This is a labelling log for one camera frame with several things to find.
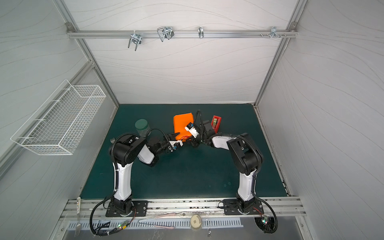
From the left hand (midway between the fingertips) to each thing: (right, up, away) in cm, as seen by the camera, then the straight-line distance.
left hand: (177, 133), depth 95 cm
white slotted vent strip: (-26, -41, -25) cm, 55 cm away
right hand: (+7, -3, 0) cm, 8 cm away
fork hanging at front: (-42, -41, -28) cm, 65 cm away
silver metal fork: (-44, -5, +3) cm, 44 cm away
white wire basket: (-52, +7, -28) cm, 59 cm away
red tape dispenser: (+26, +7, +6) cm, 27 cm away
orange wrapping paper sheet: (+2, +8, +6) cm, 10 cm away
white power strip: (-47, -34, -22) cm, 61 cm away
